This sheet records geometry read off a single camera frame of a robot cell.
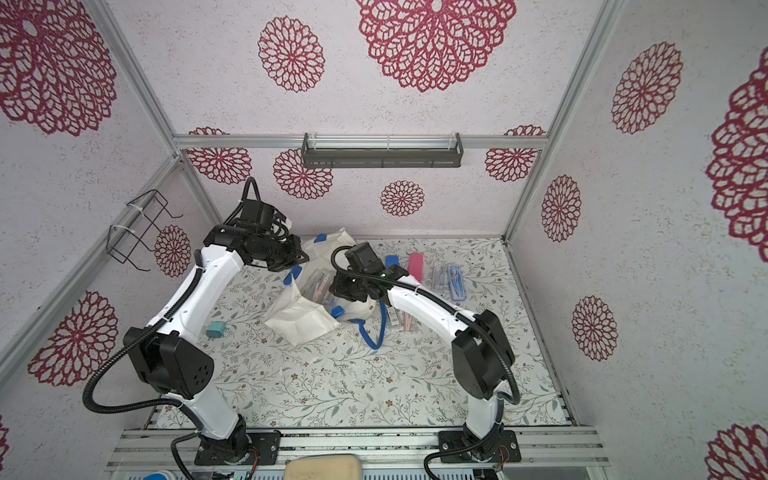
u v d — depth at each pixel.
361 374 0.86
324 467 0.67
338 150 0.92
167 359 0.44
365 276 0.65
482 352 0.47
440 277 1.09
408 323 0.95
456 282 1.06
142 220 0.79
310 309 0.77
